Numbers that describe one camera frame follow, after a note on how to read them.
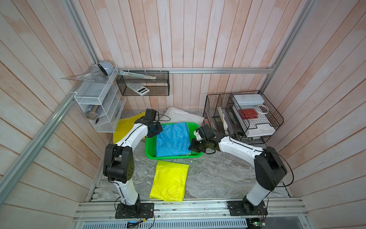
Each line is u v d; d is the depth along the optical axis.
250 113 0.88
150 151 0.89
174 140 0.90
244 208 0.67
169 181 0.80
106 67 0.84
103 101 0.73
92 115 0.77
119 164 0.48
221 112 1.04
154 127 0.83
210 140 0.67
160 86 1.07
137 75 0.91
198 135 0.74
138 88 0.97
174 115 1.12
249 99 0.96
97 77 0.86
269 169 0.46
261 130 0.84
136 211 0.66
